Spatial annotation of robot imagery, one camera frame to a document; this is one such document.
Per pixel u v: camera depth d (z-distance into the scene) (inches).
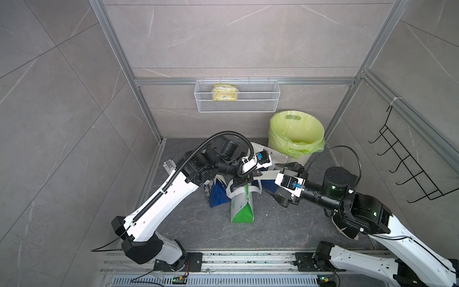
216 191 32.9
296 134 38.7
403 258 15.6
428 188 23.8
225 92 34.1
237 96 34.6
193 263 28.8
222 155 17.9
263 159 18.7
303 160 35.2
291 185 16.4
